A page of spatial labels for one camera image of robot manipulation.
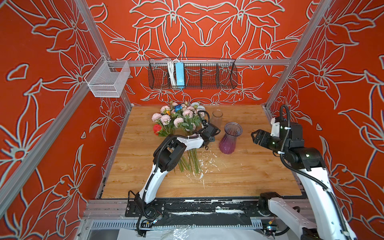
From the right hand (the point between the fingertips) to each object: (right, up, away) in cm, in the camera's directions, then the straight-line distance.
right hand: (256, 134), depth 69 cm
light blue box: (-38, +35, +21) cm, 55 cm away
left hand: (-18, -3, +32) cm, 36 cm away
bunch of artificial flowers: (-39, +7, +30) cm, 50 cm away
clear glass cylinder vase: (-15, +8, +21) cm, 27 cm away
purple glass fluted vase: (-7, -10, +29) cm, 31 cm away
